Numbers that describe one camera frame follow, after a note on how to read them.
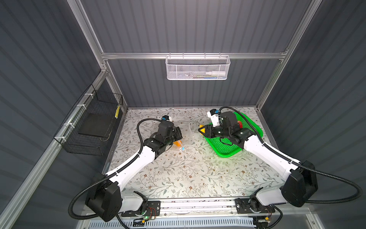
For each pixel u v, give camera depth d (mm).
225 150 901
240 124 1047
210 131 682
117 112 829
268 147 496
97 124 738
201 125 766
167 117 726
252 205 661
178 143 790
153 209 722
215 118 710
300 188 406
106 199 398
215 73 907
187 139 1012
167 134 627
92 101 793
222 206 755
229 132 601
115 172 433
